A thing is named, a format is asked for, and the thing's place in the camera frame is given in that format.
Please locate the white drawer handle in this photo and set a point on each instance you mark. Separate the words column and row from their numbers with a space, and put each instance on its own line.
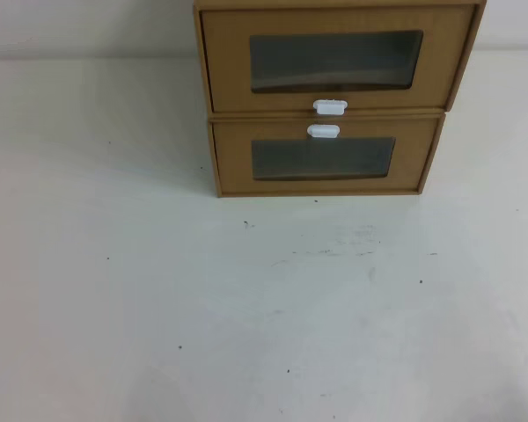
column 323, row 131
column 330, row 107

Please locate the cardboard drawer with window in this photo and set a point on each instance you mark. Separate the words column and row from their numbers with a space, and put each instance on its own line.
column 284, row 56

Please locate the lower cardboard shoebox with window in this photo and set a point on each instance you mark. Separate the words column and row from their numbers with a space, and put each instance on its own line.
column 382, row 154

